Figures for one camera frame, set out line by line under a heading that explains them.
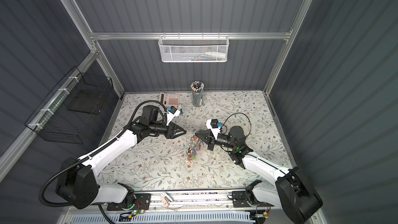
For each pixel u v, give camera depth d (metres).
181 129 0.76
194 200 0.75
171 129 0.68
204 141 0.71
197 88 0.99
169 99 1.14
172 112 0.71
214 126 0.63
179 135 0.73
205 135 0.68
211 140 0.67
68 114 0.72
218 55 0.87
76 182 0.41
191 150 0.72
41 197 0.38
